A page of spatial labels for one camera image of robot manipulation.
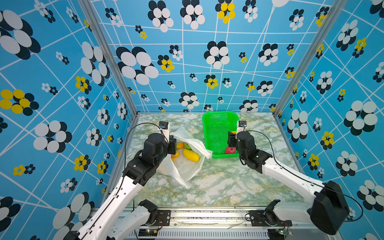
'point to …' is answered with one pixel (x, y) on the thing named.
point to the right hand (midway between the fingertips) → (234, 132)
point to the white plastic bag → (182, 168)
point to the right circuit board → (276, 234)
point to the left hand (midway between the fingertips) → (173, 135)
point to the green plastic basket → (217, 125)
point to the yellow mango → (191, 155)
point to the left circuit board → (147, 232)
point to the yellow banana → (180, 145)
